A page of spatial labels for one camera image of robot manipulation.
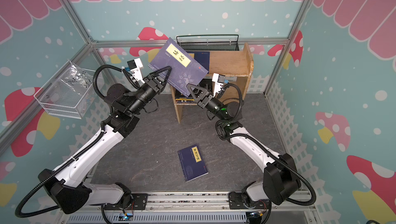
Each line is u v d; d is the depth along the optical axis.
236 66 0.74
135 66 0.52
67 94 0.74
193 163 0.86
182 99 0.83
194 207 0.74
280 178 0.41
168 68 0.54
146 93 0.52
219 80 0.57
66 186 0.39
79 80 0.74
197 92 0.59
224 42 0.89
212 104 0.58
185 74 0.57
